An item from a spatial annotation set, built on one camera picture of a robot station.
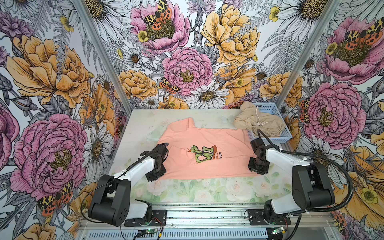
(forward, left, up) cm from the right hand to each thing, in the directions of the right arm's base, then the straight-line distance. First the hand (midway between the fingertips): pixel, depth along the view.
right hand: (254, 174), depth 87 cm
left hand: (-2, +56, +1) cm, 56 cm away
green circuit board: (-25, +55, -1) cm, 60 cm away
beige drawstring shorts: (+37, -6, +8) cm, 38 cm away
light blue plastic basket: (+51, -27, +2) cm, 58 cm away
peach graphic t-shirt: (+16, +34, 0) cm, 38 cm away
